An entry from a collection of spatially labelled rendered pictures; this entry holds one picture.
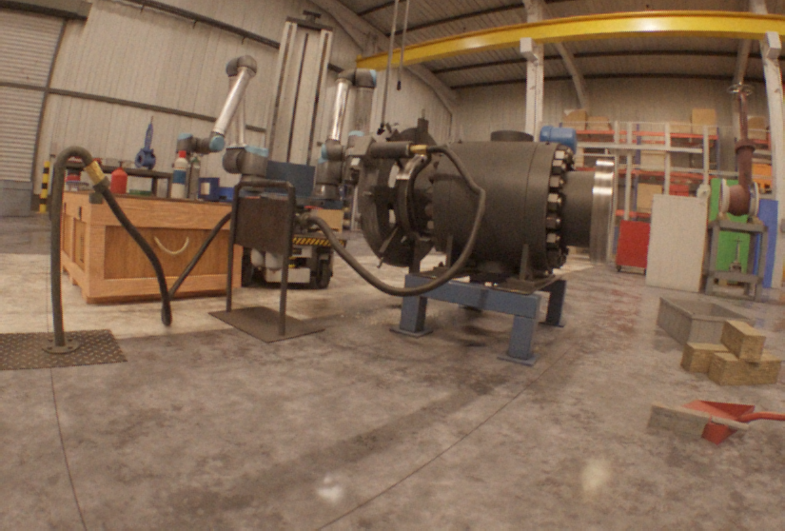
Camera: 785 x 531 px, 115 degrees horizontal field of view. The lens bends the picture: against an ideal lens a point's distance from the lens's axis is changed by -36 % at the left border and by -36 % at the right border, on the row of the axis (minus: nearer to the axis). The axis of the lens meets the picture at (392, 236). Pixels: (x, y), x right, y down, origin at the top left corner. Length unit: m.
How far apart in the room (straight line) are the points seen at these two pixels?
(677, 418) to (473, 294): 0.86
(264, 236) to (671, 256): 4.68
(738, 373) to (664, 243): 3.72
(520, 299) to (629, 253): 5.56
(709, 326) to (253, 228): 2.17
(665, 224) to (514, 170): 3.85
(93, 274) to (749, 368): 2.57
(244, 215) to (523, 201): 1.12
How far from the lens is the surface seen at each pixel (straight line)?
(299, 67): 2.75
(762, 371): 1.78
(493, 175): 1.61
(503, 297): 1.45
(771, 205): 8.65
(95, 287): 1.75
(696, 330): 2.16
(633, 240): 6.92
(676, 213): 5.28
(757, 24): 10.24
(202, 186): 2.04
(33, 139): 9.59
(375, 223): 1.78
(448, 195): 1.66
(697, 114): 13.89
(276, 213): 1.47
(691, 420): 1.14
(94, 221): 1.71
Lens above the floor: 0.47
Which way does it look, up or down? 2 degrees down
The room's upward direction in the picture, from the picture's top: 6 degrees clockwise
